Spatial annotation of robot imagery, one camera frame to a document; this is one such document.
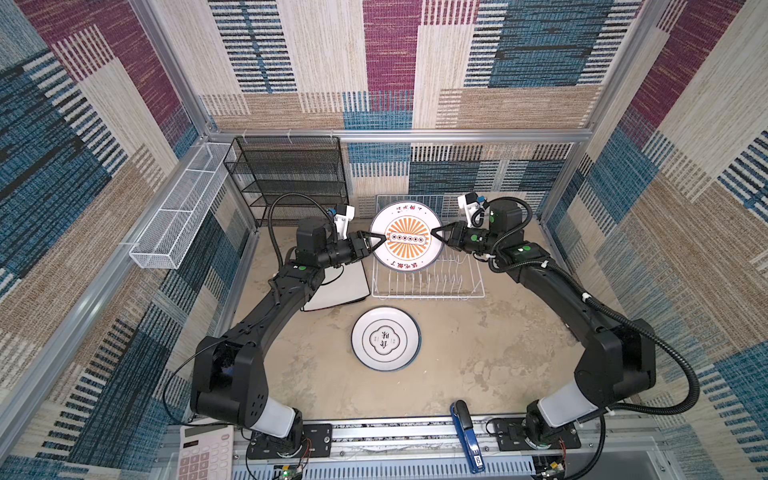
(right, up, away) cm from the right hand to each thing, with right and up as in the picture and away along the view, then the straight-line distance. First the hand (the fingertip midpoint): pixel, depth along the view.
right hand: (432, 235), depth 78 cm
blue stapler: (+7, -48, -7) cm, 49 cm away
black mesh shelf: (-47, +22, +30) cm, 60 cm away
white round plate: (-6, -2, 0) cm, 6 cm away
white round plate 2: (-12, -30, +11) cm, 34 cm away
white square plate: (-22, -12, -6) cm, 26 cm away
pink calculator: (-54, -51, -8) cm, 74 cm away
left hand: (-12, 0, -2) cm, 13 cm away
